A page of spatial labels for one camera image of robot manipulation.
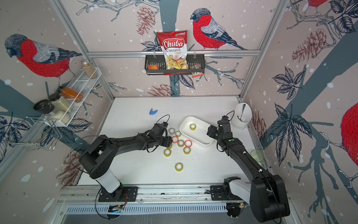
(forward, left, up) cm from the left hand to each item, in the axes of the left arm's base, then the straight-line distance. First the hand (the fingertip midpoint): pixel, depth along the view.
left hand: (171, 137), depth 92 cm
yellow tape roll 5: (-8, -11, -3) cm, 14 cm away
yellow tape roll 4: (-10, +2, -3) cm, 10 cm away
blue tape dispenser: (+22, +17, -2) cm, 28 cm away
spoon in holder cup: (+16, -50, +9) cm, 53 cm away
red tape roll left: (0, -3, -4) cm, 4 cm away
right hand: (+3, -27, +8) cm, 28 cm away
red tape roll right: (-3, -12, -3) cm, 12 cm away
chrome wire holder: (-14, +60, +19) cm, 65 cm away
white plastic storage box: (+8, -17, -4) cm, 19 cm away
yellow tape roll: (+10, -15, -3) cm, 18 cm away
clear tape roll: (+4, -4, -3) cm, 7 cm away
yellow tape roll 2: (-3, -7, -3) cm, 8 cm away
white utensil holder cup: (+14, -50, +6) cm, 53 cm away
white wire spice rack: (0, +50, +32) cm, 59 cm away
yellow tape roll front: (-19, -6, -3) cm, 20 cm away
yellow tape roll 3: (-6, 0, -2) cm, 7 cm away
